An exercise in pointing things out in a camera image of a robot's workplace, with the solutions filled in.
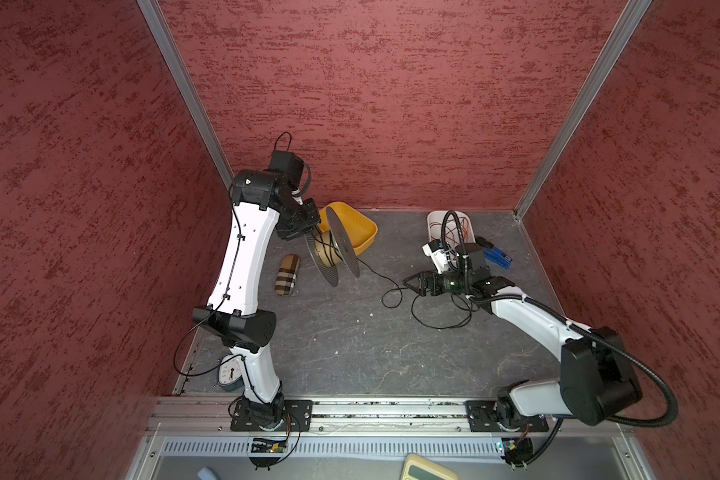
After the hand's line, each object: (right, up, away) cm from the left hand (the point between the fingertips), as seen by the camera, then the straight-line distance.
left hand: (313, 235), depth 73 cm
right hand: (+26, -14, +10) cm, 31 cm away
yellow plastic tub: (+10, +3, +42) cm, 43 cm away
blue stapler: (+59, -7, +31) cm, 67 cm away
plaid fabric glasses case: (-14, -13, +25) cm, 31 cm away
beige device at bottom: (+25, -53, -7) cm, 59 cm away
